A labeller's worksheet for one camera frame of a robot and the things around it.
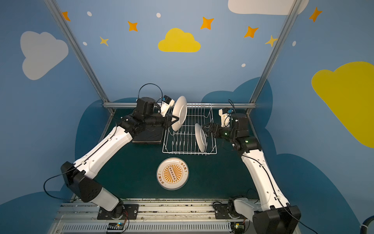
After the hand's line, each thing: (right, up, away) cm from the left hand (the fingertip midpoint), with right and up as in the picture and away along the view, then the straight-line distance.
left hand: (178, 116), depth 73 cm
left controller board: (-32, -57, 0) cm, 65 cm away
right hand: (+17, -5, +1) cm, 18 cm away
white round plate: (-4, -34, +13) cm, 37 cm away
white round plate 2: (+1, +3, 0) cm, 3 cm away
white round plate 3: (+13, -12, +15) cm, 23 cm away
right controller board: (+31, -57, 0) cm, 65 cm away
